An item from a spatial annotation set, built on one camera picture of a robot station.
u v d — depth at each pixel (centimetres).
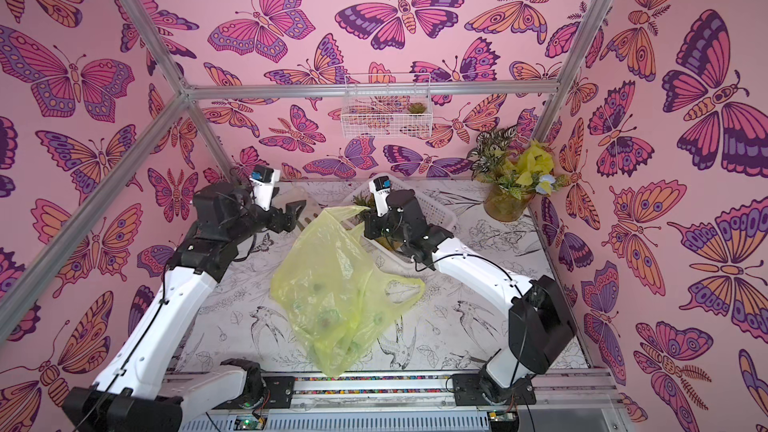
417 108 92
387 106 96
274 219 64
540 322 43
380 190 69
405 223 60
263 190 61
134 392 38
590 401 73
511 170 94
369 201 103
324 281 85
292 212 64
